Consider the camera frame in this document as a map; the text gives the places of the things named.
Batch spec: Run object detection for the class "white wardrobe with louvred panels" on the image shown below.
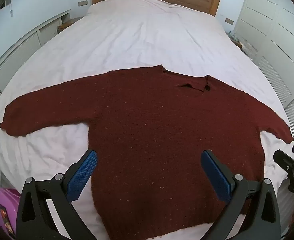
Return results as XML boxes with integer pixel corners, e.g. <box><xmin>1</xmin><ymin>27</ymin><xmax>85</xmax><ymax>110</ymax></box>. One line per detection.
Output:
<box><xmin>233</xmin><ymin>0</ymin><xmax>294</xmax><ymax>145</ymax></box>

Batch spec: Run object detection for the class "white low cabinet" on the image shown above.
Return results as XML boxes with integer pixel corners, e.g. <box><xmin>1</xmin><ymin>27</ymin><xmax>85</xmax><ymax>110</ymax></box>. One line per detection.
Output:
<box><xmin>0</xmin><ymin>10</ymin><xmax>71</xmax><ymax>100</ymax></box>

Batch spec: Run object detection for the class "dark red knitted sweater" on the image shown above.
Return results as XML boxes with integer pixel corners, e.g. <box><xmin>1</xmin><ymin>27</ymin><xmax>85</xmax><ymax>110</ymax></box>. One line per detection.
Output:
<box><xmin>0</xmin><ymin>64</ymin><xmax>294</xmax><ymax>240</ymax></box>

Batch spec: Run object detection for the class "bed with white sheet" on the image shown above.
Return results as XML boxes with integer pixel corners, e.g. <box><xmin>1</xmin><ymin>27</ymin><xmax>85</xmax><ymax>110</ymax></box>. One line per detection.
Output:
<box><xmin>0</xmin><ymin>0</ymin><xmax>294</xmax><ymax>240</ymax></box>

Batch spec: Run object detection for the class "wooden nightstand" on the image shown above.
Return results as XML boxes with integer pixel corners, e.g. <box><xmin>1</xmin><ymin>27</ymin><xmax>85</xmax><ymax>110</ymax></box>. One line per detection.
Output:
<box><xmin>227</xmin><ymin>31</ymin><xmax>243</xmax><ymax>48</ymax></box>
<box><xmin>58</xmin><ymin>17</ymin><xmax>84</xmax><ymax>31</ymax></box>

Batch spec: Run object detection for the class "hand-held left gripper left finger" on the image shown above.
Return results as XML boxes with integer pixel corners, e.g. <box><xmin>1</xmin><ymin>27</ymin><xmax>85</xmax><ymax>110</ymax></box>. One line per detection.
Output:
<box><xmin>15</xmin><ymin>149</ymin><xmax>98</xmax><ymax>240</ymax></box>

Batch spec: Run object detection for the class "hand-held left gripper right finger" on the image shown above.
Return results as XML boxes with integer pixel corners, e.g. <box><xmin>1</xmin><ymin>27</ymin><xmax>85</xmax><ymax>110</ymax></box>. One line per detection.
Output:
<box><xmin>200</xmin><ymin>149</ymin><xmax>282</xmax><ymax>240</ymax></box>

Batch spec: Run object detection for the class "pink plastic box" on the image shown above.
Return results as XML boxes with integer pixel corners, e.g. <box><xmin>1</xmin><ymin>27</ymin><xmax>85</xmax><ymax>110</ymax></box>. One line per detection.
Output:
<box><xmin>0</xmin><ymin>187</ymin><xmax>22</xmax><ymax>239</ymax></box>

